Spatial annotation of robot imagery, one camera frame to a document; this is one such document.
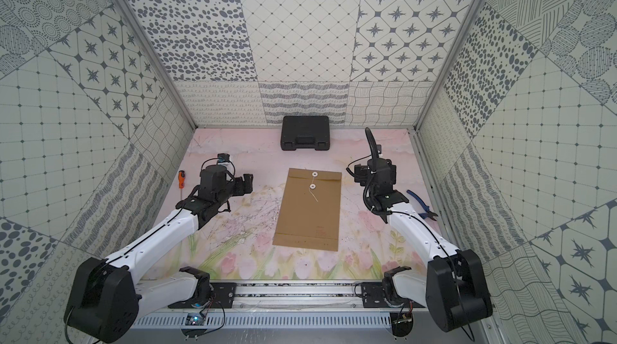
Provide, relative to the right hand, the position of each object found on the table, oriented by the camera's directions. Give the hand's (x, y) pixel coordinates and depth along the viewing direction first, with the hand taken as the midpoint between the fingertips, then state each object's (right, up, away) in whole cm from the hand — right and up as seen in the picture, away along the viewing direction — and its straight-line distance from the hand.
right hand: (375, 167), depth 86 cm
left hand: (-47, -3, -2) cm, 47 cm away
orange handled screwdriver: (-79, -8, +14) cm, 81 cm away
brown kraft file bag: (-24, -19, +5) cm, 32 cm away
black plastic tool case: (-27, +15, +28) cm, 42 cm away
